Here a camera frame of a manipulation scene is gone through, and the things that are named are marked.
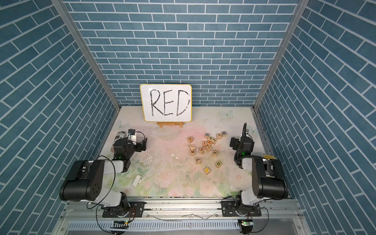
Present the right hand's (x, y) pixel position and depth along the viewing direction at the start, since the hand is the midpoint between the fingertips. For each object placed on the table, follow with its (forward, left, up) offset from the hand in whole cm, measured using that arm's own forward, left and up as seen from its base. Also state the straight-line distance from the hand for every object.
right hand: (243, 139), depth 95 cm
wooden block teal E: (+4, +24, -4) cm, 24 cm away
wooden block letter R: (-9, +27, -4) cm, 29 cm away
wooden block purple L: (-16, +29, -4) cm, 33 cm away
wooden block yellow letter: (-21, +23, -3) cm, 32 cm away
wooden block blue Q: (+6, +11, -3) cm, 13 cm away
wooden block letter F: (+4, +15, -4) cm, 16 cm away
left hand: (-5, +65, +3) cm, 66 cm away
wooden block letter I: (-7, +23, -4) cm, 24 cm away
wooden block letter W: (-11, +32, -3) cm, 34 cm away
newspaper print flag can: (-2, +83, -2) cm, 83 cm away
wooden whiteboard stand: (+9, +57, -1) cm, 58 cm away
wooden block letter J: (-6, +33, -4) cm, 34 cm away
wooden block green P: (+1, +21, -3) cm, 22 cm away
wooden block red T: (-3, +25, -3) cm, 25 cm away
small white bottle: (-31, +62, -3) cm, 69 cm away
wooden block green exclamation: (-10, +18, -4) cm, 21 cm away
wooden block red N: (-2, +22, -3) cm, 22 cm away
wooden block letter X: (-1, +35, -3) cm, 35 cm away
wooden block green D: (-17, +16, -3) cm, 24 cm away
